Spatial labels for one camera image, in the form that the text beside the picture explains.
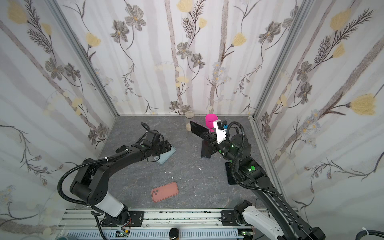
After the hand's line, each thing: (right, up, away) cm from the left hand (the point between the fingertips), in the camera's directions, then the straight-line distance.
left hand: (166, 143), depth 92 cm
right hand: (+22, +8, -28) cm, 37 cm away
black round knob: (+9, -35, -30) cm, 47 cm away
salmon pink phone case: (+1, -27, -8) cm, 28 cm away
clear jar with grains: (+14, +19, +10) cm, 26 cm away
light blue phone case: (-3, -9, +2) cm, 10 cm away
